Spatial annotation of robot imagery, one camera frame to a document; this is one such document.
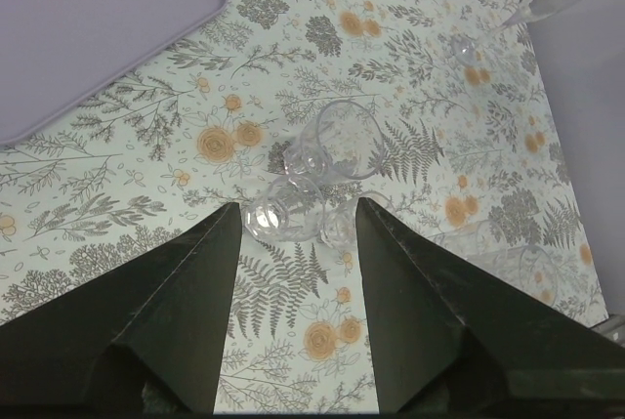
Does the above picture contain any purple plastic tray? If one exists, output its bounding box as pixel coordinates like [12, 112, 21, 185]
[1, 0, 228, 145]

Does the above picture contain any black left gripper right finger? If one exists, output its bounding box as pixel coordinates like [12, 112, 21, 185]
[355, 198, 624, 414]

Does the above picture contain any clear tumbler centre front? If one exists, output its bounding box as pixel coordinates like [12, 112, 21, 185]
[429, 220, 558, 306]

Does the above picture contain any floral patterned tablecloth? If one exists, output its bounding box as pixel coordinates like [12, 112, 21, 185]
[1, 0, 607, 418]

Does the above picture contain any small clear glass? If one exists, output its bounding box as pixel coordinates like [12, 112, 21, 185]
[320, 191, 395, 251]
[242, 175, 325, 242]

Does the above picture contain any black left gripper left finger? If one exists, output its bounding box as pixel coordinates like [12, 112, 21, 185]
[1, 203, 242, 414]

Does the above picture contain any large clear tumbler centre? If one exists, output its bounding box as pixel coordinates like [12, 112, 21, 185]
[283, 100, 386, 186]

